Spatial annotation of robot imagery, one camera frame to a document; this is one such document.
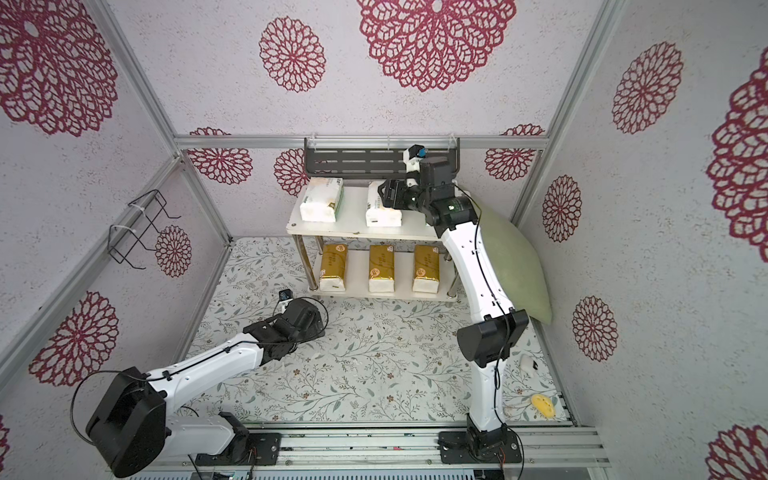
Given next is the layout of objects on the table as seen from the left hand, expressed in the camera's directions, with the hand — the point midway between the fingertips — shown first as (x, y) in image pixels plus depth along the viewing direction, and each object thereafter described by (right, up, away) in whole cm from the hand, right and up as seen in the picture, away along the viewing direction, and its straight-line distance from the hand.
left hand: (306, 326), depth 87 cm
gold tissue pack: (+36, +17, +7) cm, 40 cm away
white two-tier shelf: (+15, +28, -11) cm, 33 cm away
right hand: (+23, +38, -12) cm, 46 cm away
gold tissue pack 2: (+22, +14, +5) cm, 27 cm away
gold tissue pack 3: (+7, +16, +8) cm, 19 cm away
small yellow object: (+65, -19, -8) cm, 68 cm away
